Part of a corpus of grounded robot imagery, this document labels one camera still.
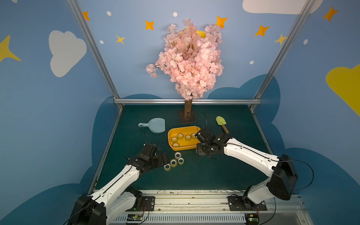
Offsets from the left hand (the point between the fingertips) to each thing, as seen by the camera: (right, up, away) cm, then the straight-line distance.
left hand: (163, 158), depth 85 cm
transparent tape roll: (+6, +10, +15) cm, 19 cm away
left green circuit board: (-14, -27, -13) cm, 33 cm away
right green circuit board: (+48, -29, -12) cm, 58 cm away
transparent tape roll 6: (+8, 0, +8) cm, 12 cm away
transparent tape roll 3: (+7, +6, +11) cm, 15 cm away
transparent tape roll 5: (+11, -3, +6) cm, 12 cm away
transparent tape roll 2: (+10, +12, +17) cm, 23 cm away
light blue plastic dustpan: (-9, +20, +25) cm, 34 cm away
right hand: (+23, +6, -2) cm, 24 cm away
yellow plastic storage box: (+12, +10, +17) cm, 23 cm away
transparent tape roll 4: (+2, -6, +2) cm, 6 cm away
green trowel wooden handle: (+44, +22, +27) cm, 56 cm away
